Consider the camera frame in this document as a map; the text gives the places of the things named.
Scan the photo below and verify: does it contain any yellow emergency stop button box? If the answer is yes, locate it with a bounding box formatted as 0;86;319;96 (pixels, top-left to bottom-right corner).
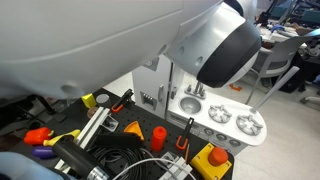
189;142;233;180

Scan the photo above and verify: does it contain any silver toy sink bowl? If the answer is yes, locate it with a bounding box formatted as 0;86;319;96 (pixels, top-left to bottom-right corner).
178;96;203;115

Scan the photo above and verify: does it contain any silver toy faucet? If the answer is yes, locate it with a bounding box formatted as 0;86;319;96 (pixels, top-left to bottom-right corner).
184;80;207;99

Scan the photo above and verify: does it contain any black and orange clamp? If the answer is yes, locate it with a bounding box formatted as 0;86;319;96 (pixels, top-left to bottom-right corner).
175;117;195;151
110;88;135;114

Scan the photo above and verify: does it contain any white toy kitchen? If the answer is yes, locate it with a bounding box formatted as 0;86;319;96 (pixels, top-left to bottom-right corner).
131;54;268;157

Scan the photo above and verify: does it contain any orange cone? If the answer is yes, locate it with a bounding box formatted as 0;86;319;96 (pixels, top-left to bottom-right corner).
123;120;146;142

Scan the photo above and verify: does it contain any orange plastic cylinder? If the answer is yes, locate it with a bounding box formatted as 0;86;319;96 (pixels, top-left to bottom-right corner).
150;125;168;152

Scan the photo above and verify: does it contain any grey cylinder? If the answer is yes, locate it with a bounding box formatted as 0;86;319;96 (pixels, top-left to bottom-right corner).
95;93;112;108

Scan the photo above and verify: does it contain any grey toy stove burner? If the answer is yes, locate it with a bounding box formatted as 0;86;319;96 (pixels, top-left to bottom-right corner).
235;114;264;136
208;104;233;124

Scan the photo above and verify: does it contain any black foam block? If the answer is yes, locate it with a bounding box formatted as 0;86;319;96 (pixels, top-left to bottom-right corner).
89;132;145;150

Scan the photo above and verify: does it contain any thin orange stick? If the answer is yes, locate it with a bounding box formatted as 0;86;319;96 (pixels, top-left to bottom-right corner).
184;143;191;164

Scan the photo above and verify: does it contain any brown round disc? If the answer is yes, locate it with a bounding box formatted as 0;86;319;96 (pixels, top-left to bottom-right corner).
86;106;99;119

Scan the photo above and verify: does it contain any yellow block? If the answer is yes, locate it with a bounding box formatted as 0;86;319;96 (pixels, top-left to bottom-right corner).
80;93;98;109

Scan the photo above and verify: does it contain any aluminium extrusion bar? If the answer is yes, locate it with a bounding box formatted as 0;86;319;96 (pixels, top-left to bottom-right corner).
53;106;112;171

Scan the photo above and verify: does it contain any black cylinder with silver collar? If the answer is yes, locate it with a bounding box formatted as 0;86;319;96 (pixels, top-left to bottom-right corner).
51;135;113;180

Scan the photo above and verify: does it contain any yellow toy banana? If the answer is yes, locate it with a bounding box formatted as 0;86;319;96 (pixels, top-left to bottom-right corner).
43;129;82;148

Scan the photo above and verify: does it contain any white rod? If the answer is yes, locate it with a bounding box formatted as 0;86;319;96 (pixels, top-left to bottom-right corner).
249;65;301;115

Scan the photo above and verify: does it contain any black tripod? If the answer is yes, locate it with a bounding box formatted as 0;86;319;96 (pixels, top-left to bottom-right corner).
29;95;68;116

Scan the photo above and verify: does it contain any orange toy pepper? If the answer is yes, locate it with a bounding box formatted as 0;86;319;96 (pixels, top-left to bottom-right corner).
23;126;54;146

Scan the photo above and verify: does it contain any purple toy eggplant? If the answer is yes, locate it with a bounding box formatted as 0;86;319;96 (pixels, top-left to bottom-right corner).
32;145;58;160

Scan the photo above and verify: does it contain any grey chair with armrests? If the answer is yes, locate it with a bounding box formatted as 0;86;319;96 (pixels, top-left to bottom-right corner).
244;28;320;106

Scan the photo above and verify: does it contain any cluttered white table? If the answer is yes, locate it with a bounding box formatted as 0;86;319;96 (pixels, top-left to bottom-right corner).
258;19;303;44

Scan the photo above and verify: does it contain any white cable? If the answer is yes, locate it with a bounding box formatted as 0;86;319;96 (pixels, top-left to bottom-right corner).
113;157;198;180

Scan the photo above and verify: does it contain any small orange bracket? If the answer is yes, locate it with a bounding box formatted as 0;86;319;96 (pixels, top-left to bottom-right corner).
228;83;243;92

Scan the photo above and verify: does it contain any coiled black cable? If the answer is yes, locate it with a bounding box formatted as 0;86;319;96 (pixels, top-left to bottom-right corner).
87;146;158;180

